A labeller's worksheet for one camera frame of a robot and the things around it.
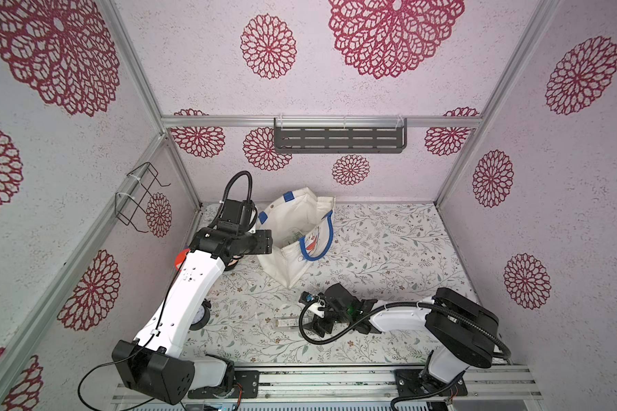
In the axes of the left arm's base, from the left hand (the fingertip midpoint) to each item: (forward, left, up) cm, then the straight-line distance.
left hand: (260, 243), depth 77 cm
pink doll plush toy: (+5, +13, -19) cm, 23 cm away
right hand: (-13, -13, -21) cm, 28 cm away
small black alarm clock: (-15, +20, -20) cm, 32 cm away
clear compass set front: (-17, -8, -21) cm, 28 cm away
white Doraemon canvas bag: (+19, -12, -19) cm, 29 cm away
